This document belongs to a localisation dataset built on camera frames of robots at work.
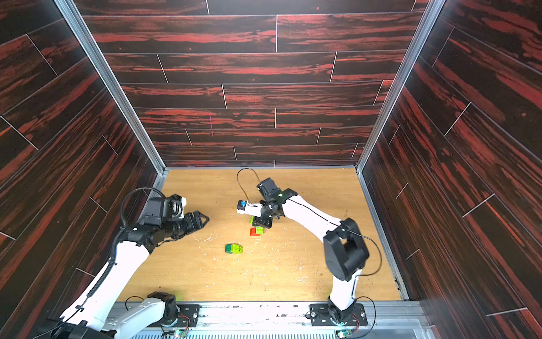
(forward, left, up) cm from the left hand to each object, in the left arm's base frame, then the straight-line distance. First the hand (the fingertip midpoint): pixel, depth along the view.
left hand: (204, 222), depth 79 cm
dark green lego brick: (-4, -7, -15) cm, 17 cm away
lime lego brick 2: (-4, -11, -15) cm, 19 cm away
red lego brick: (+5, -17, -17) cm, 24 cm away
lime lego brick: (+5, -20, -15) cm, 25 cm away
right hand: (+8, -21, -7) cm, 23 cm away
